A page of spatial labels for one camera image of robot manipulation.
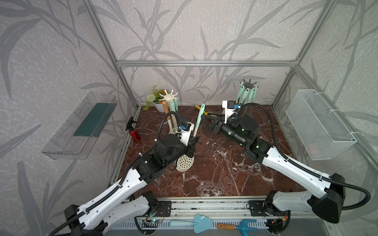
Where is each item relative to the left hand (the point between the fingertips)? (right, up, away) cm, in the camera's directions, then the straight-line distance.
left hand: (199, 139), depth 66 cm
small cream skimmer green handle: (-15, +9, +15) cm, 23 cm away
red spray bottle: (-42, 0, +28) cm, 51 cm away
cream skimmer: (-6, -11, 0) cm, 12 cm away
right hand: (+2, +11, -3) cm, 12 cm away
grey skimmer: (+28, +19, +13) cm, 36 cm away
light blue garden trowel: (+1, -41, +4) cm, 42 cm away
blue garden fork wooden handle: (+13, -41, +2) cm, 43 cm away
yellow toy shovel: (0, +18, +53) cm, 56 cm away
